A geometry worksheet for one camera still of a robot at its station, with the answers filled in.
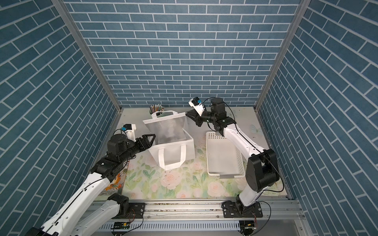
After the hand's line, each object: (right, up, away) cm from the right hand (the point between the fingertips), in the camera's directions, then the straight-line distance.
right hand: (189, 113), depth 79 cm
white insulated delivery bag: (-8, -16, -7) cm, 19 cm away
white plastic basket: (+21, -27, +10) cm, 36 cm away
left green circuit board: (-33, -56, -7) cm, 65 cm away
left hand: (-17, -12, -5) cm, 22 cm away
